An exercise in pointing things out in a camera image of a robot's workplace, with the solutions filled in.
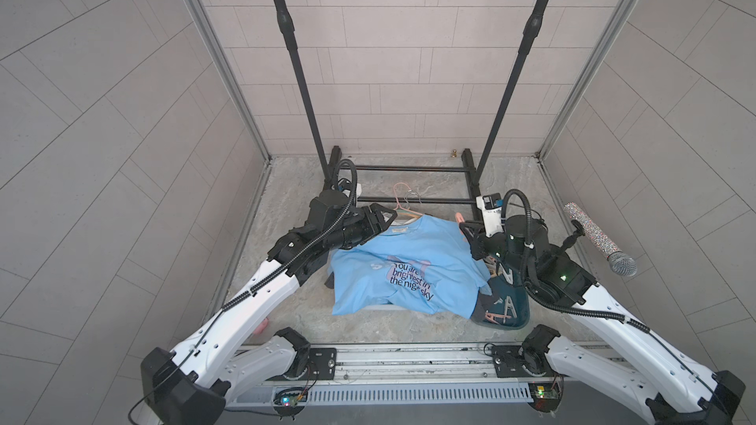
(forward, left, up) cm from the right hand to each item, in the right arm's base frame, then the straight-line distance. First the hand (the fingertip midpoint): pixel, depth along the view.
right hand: (460, 225), depth 72 cm
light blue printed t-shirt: (-4, +9, -11) cm, 15 cm away
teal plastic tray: (-14, -14, -22) cm, 29 cm away
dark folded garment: (-17, -3, -12) cm, 21 cm away
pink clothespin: (+1, 0, +2) cm, 2 cm away
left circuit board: (-31, +42, -17) cm, 55 cm away
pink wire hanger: (+13, +15, -8) cm, 21 cm away
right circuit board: (-33, -16, -24) cm, 44 cm away
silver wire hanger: (+27, +6, -22) cm, 36 cm away
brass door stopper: (+47, -10, -22) cm, 53 cm away
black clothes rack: (+35, -13, -18) cm, 41 cm away
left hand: (0, +16, +5) cm, 16 cm away
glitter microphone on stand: (-13, -31, +2) cm, 34 cm away
